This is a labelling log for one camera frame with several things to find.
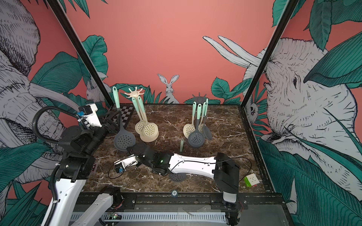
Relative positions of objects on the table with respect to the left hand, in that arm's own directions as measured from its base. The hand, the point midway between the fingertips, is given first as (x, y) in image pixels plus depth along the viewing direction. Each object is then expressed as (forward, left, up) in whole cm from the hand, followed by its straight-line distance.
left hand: (117, 110), depth 60 cm
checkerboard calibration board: (+36, +16, -38) cm, 55 cm away
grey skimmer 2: (-18, -25, -39) cm, 50 cm away
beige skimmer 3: (+6, -40, -21) cm, 45 cm away
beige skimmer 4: (+9, -33, -27) cm, 44 cm away
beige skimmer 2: (+8, -8, -29) cm, 31 cm away
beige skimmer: (+11, -1, -27) cm, 30 cm away
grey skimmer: (-5, +2, -16) cm, 17 cm away
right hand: (-7, -1, -16) cm, 18 cm away
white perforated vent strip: (-36, -18, -42) cm, 58 cm away
